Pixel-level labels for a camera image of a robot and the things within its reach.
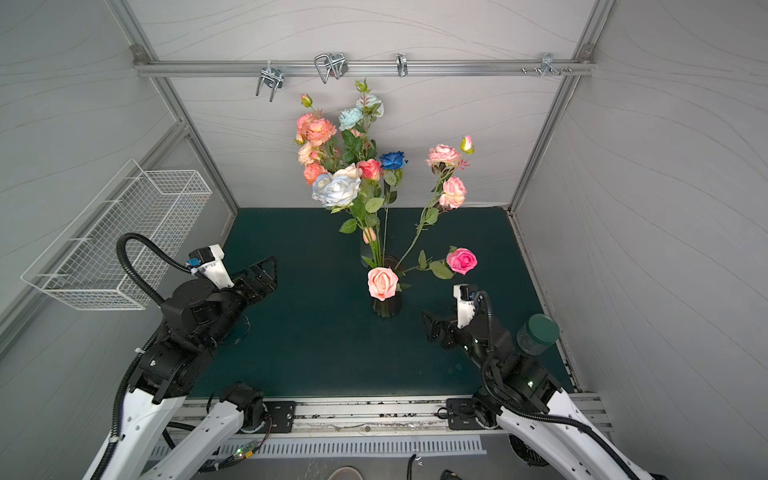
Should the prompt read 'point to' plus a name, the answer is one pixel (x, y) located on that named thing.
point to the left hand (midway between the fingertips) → (257, 264)
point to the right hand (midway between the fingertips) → (440, 309)
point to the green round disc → (538, 334)
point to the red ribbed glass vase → (391, 308)
